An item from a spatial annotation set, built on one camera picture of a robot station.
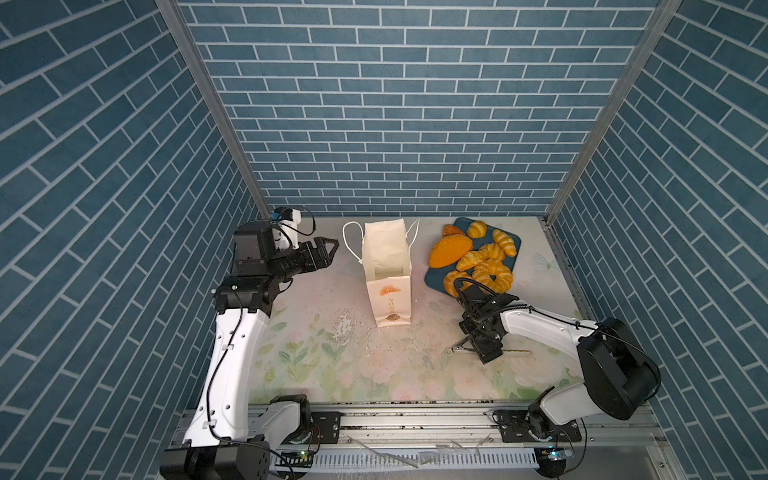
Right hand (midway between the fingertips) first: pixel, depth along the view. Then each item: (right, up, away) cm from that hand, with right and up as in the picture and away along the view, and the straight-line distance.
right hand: (462, 338), depth 88 cm
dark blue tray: (-7, +16, +14) cm, 22 cm away
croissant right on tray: (+21, +28, +21) cm, 41 cm away
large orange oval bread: (-2, +26, +14) cm, 30 cm away
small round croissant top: (+11, +34, +25) cm, 43 cm away
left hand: (-36, +28, -18) cm, 49 cm away
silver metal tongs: (-2, -3, -2) cm, 4 cm away
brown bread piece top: (0, +34, +25) cm, 42 cm away
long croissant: (+5, +23, +13) cm, 27 cm away
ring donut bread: (-2, +15, +11) cm, 19 cm away
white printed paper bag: (-23, +21, +11) cm, 33 cm away
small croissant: (+14, +26, +17) cm, 34 cm away
